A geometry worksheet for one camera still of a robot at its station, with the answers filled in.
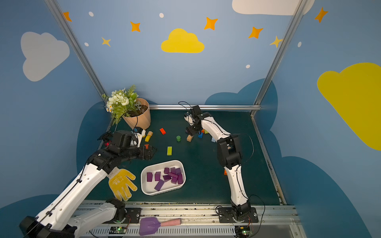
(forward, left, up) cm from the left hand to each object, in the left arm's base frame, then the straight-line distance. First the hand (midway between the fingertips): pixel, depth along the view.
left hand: (152, 147), depth 75 cm
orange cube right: (-14, -35, +4) cm, 38 cm away
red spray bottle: (+9, +32, -13) cm, 36 cm away
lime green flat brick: (+27, -31, -22) cm, 46 cm away
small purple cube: (-9, -14, -21) cm, 27 cm away
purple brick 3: (-13, -2, -22) cm, 25 cm away
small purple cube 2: (-4, -6, -21) cm, 22 cm away
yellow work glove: (-12, +20, -22) cm, 33 cm away
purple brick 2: (-7, -1, -21) cm, 22 cm away
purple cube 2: (-4, -13, -20) cm, 24 cm away
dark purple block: (-8, -6, -22) cm, 24 cm away
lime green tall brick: (+10, -5, -22) cm, 25 cm away
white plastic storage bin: (-14, +4, -21) cm, 26 cm away
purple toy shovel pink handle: (-32, -1, -21) cm, 38 cm away
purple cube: (-10, -11, -20) cm, 25 cm away
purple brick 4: (-7, -10, -20) cm, 23 cm away
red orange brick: (+26, +1, -22) cm, 34 cm away
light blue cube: (+20, -36, -22) cm, 46 cm away
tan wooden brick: (+20, -18, -21) cm, 34 cm away
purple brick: (-8, +4, -21) cm, 23 cm away
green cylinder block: (+20, -11, -21) cm, 31 cm away
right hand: (+25, -22, -14) cm, 36 cm away
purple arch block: (-3, -9, -21) cm, 23 cm away
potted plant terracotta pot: (+25, +13, -7) cm, 29 cm away
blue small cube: (+23, -27, -21) cm, 41 cm away
